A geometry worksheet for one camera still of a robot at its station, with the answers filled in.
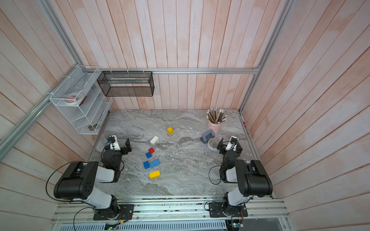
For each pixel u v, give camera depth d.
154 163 0.90
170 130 1.04
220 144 0.83
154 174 0.85
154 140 1.01
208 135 1.01
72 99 0.69
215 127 1.01
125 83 1.06
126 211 0.73
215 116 1.03
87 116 0.78
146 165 0.88
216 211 0.73
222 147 0.82
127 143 0.87
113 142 0.76
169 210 0.76
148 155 0.93
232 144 0.75
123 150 0.82
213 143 1.01
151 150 0.96
